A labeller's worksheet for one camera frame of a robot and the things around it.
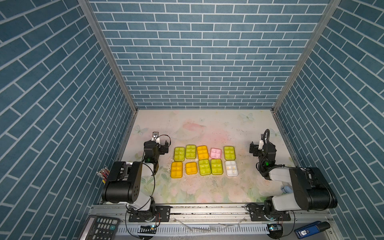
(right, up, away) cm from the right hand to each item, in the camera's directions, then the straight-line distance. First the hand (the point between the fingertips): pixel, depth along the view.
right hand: (262, 143), depth 92 cm
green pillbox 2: (-45, -6, +4) cm, 46 cm away
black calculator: (-86, -36, -24) cm, 96 cm away
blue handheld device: (+11, -36, -25) cm, 45 cm away
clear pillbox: (-20, -15, -4) cm, 25 cm away
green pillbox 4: (-29, -14, -3) cm, 32 cm away
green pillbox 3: (-37, -14, -2) cm, 39 cm away
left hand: (-64, +2, +1) cm, 64 cm away
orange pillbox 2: (-53, -15, -4) cm, 56 cm away
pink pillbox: (-29, -7, +4) cm, 30 cm away
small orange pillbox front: (-45, -15, -3) cm, 47 cm away
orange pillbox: (-37, -7, +4) cm, 38 cm away
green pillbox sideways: (-53, -7, +1) cm, 53 cm away
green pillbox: (-20, -7, +2) cm, 22 cm away
